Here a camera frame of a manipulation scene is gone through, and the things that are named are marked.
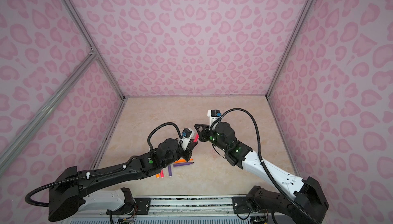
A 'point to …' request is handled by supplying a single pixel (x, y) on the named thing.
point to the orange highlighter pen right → (181, 160)
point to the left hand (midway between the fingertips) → (197, 139)
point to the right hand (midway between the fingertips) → (195, 125)
